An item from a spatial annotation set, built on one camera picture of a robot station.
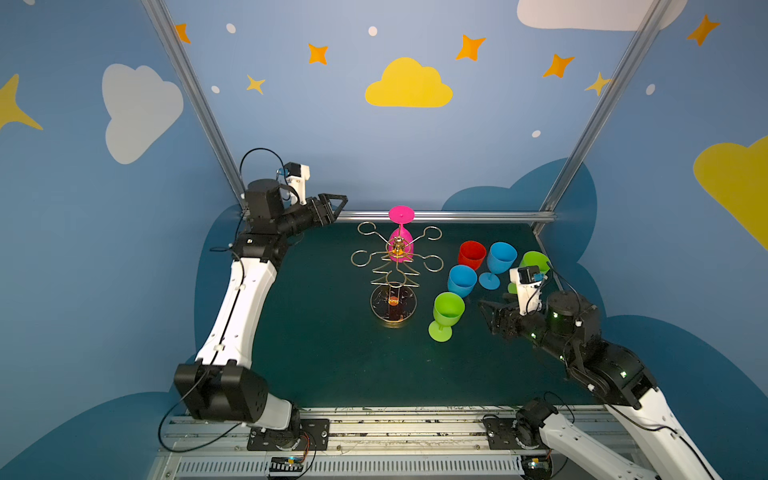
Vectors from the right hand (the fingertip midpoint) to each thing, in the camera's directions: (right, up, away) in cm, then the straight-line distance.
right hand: (496, 296), depth 66 cm
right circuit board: (+13, -44, +7) cm, 46 cm away
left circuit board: (-50, -43, +7) cm, 66 cm away
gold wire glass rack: (-23, -6, +32) cm, 40 cm away
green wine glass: (+21, +8, +27) cm, 35 cm away
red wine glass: (+3, +9, +29) cm, 31 cm away
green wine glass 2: (-7, -7, +20) cm, 22 cm away
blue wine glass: (-2, +1, +25) cm, 25 cm away
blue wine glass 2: (+12, +8, +29) cm, 33 cm away
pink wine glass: (-21, +12, +9) cm, 26 cm away
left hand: (-37, +23, +5) cm, 44 cm away
